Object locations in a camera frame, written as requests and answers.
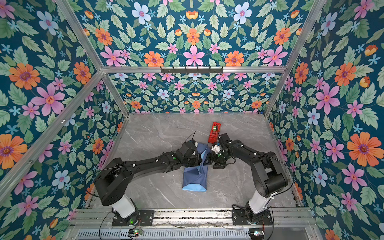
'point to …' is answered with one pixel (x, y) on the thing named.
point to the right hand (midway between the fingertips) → (208, 164)
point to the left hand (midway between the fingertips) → (207, 159)
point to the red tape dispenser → (214, 132)
